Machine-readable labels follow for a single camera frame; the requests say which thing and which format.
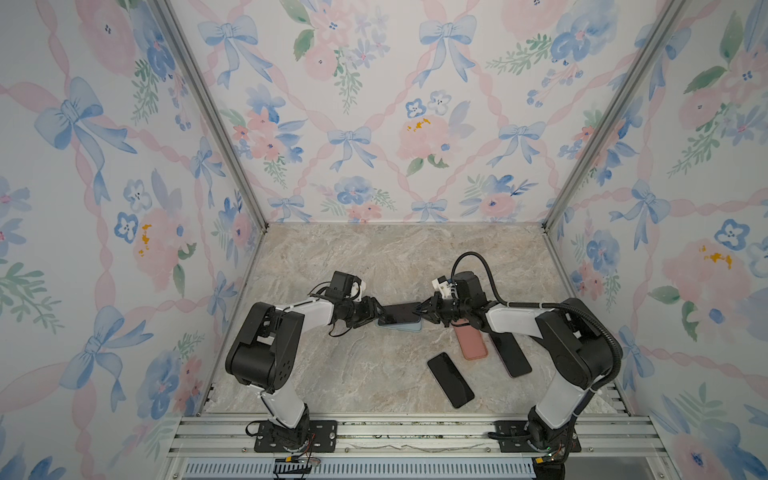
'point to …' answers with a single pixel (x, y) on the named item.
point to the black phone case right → (511, 354)
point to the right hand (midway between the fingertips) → (411, 309)
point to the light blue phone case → (405, 327)
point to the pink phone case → (470, 339)
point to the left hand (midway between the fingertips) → (381, 312)
